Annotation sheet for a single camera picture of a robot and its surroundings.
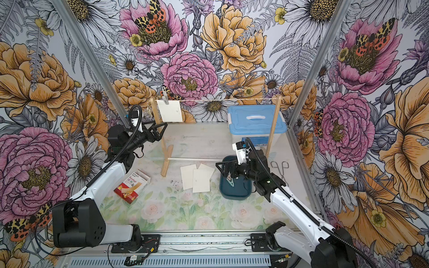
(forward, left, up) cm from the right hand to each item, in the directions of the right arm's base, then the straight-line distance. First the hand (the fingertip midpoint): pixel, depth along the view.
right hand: (223, 166), depth 76 cm
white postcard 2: (+8, +20, -20) cm, 30 cm away
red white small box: (-2, +48, -16) cm, 50 cm away
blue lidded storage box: (+30, -20, -3) cm, 36 cm away
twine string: (+53, -1, -1) cm, 53 cm away
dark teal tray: (-1, -6, -21) cm, 22 cm away
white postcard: (0, +12, -21) cm, 24 cm away
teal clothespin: (+4, -4, -20) cm, 20 cm away
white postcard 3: (+7, +12, -21) cm, 25 cm away
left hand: (+16, +27, +11) cm, 34 cm away
